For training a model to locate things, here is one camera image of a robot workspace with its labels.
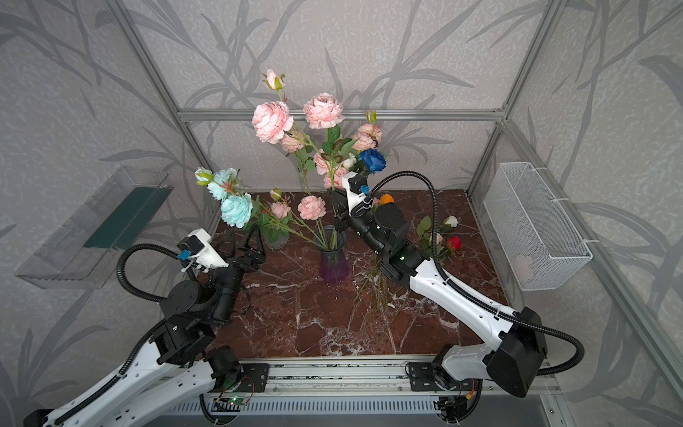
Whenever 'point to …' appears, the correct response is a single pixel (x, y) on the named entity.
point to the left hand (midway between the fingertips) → (254, 221)
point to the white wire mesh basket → (536, 235)
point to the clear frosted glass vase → (277, 237)
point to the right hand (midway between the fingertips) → (333, 181)
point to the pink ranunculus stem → (333, 229)
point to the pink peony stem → (313, 208)
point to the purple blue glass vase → (333, 260)
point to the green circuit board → (238, 400)
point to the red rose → (455, 242)
